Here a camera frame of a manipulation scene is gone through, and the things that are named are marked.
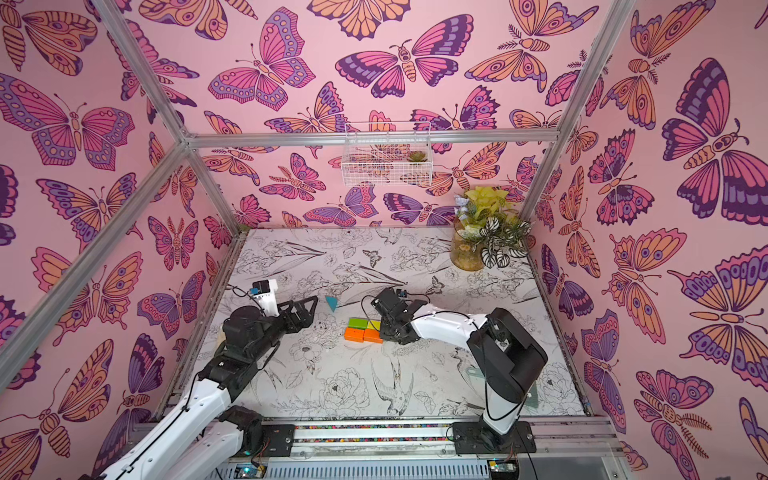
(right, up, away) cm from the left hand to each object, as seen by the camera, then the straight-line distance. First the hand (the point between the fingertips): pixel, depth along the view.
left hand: (308, 298), depth 79 cm
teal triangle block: (+2, -4, +20) cm, 21 cm away
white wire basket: (+21, +44, +17) cm, 51 cm away
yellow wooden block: (+18, -10, +13) cm, 24 cm away
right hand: (+21, -11, +12) cm, 27 cm away
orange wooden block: (+11, -13, +11) cm, 20 cm away
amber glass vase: (+48, +11, +24) cm, 55 cm away
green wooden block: (+12, -10, +13) cm, 20 cm away
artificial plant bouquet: (+52, +20, +9) cm, 56 cm away
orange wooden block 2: (+16, -13, +9) cm, 23 cm away
